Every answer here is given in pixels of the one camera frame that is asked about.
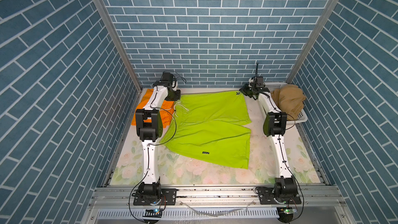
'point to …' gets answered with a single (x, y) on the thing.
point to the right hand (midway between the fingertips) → (239, 87)
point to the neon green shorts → (211, 127)
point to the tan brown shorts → (290, 99)
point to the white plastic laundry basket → (269, 104)
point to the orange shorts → (167, 111)
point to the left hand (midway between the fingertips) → (177, 96)
